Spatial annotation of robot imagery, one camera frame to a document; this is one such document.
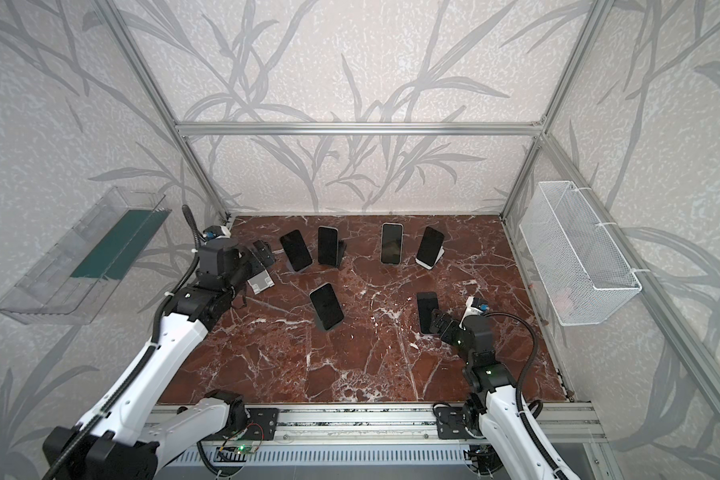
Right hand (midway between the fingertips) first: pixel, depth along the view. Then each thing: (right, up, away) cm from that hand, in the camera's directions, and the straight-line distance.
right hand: (444, 308), depth 86 cm
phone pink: (-3, -1, +12) cm, 12 cm away
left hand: (-50, +19, -9) cm, 54 cm away
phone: (-37, +18, +20) cm, 46 cm away
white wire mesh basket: (+23, +14, -24) cm, 36 cm away
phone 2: (-2, +18, +14) cm, 23 cm away
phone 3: (-34, +1, -3) cm, 34 cm away
